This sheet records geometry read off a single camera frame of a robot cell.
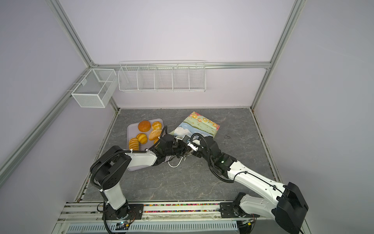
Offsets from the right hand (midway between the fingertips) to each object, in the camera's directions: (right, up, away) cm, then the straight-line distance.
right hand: (195, 138), depth 77 cm
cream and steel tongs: (-8, -14, +8) cm, 18 cm away
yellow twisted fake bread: (-27, -2, +22) cm, 35 cm away
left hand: (0, -7, +9) cm, 11 cm away
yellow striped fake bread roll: (-36, -3, +22) cm, 42 cm away
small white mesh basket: (-69, +33, +25) cm, 81 cm away
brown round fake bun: (-37, +5, +28) cm, 47 cm away
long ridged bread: (-41, -6, +19) cm, 45 cm away
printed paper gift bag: (+1, +8, +14) cm, 16 cm away
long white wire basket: (-22, +40, +22) cm, 51 cm away
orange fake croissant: (-28, +6, +28) cm, 40 cm away
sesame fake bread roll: (-28, 0, +22) cm, 36 cm away
